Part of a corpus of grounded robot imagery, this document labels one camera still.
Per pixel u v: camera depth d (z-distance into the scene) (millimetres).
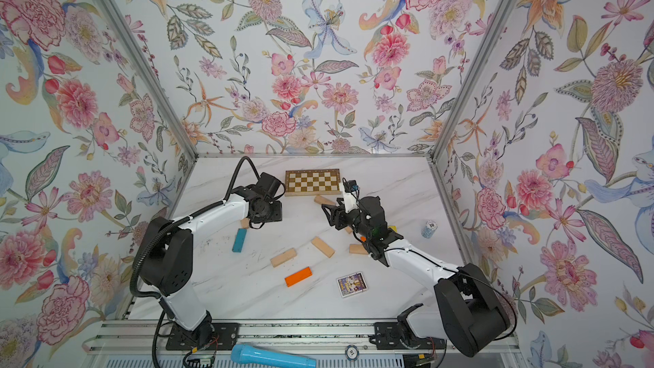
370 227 649
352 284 824
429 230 906
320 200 1059
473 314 418
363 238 720
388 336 735
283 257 900
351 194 720
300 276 862
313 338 751
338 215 734
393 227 673
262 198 703
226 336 734
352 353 719
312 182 1071
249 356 684
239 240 931
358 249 928
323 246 927
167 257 473
